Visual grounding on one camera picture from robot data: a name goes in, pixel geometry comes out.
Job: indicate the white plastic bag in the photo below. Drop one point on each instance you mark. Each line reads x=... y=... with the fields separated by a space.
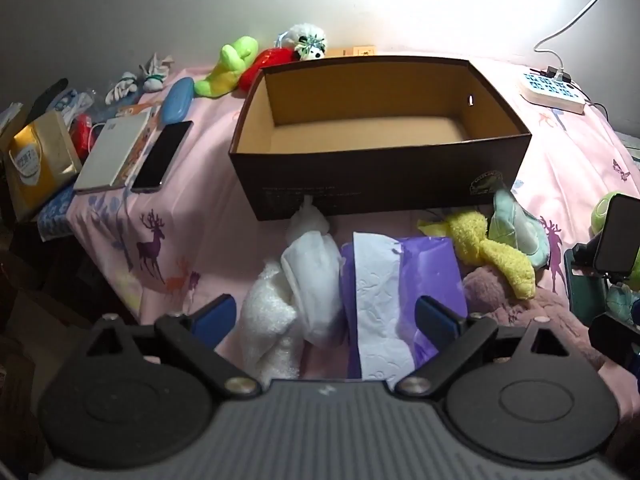
x=315 y=275

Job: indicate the yellow plush cloth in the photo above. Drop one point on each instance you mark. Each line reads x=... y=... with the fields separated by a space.
x=500 y=260

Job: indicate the orange illustrated book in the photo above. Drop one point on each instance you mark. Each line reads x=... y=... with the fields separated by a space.
x=145 y=132

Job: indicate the dark green phone stand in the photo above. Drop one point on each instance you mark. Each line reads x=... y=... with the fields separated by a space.
x=585 y=290

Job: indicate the purple tissue pack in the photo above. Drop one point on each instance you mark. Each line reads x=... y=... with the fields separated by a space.
x=430 y=270

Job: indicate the green frog plush toy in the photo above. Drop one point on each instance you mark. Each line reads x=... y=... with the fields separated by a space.
x=600 y=217

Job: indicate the blue patterned pack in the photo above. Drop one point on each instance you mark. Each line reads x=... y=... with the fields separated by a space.
x=57 y=212

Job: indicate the blue glasses case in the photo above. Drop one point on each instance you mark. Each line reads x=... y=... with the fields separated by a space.
x=176 y=100

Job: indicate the yellow tissue box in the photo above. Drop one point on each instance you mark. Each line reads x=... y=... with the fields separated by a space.
x=40 y=160

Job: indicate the lime green plush toy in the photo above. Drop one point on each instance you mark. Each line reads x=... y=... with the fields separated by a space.
x=225 y=70

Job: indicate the mint green plush toy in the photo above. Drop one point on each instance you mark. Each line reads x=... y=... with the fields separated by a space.
x=515 y=230

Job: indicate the pink deer print tablecloth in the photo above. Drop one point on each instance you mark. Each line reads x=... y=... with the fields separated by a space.
x=200 y=230

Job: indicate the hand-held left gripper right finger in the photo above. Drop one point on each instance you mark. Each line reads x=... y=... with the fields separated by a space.
x=440 y=318

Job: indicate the pink plush toy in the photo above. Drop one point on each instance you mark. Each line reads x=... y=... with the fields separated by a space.
x=500 y=305

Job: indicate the black plug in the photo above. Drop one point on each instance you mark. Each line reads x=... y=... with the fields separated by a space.
x=557 y=74

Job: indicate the panda plush toy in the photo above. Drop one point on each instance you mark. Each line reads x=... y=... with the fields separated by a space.
x=305 y=40

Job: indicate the black flat object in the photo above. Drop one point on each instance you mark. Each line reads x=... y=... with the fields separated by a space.
x=47 y=97

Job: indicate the red plush toy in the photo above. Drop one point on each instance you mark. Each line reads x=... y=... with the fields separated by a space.
x=267 y=59

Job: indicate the black smartphone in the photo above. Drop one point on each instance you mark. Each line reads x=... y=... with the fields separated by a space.
x=162 y=155

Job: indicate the white power strip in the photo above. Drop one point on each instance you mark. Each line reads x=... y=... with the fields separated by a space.
x=550 y=91

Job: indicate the white notebook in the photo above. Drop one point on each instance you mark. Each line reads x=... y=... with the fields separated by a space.
x=110 y=155

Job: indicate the blue and white packet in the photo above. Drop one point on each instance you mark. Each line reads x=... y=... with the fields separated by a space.
x=70 y=102

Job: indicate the flat yellow box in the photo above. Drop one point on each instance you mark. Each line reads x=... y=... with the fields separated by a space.
x=355 y=50

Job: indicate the brown cardboard box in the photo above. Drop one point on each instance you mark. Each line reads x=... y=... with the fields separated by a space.
x=375 y=185

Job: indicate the red packet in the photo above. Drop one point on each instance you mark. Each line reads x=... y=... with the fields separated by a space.
x=80 y=137

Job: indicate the white glove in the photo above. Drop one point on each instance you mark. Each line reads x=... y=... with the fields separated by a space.
x=122 y=87

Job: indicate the black mounted phone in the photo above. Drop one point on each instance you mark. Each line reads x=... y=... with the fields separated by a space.
x=620 y=235

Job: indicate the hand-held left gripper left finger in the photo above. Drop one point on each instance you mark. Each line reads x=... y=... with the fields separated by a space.
x=215 y=316

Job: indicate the white cloth bundle green tie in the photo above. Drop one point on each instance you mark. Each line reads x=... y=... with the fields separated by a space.
x=156 y=75

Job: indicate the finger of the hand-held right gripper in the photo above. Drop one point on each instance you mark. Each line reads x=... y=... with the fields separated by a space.
x=617 y=340

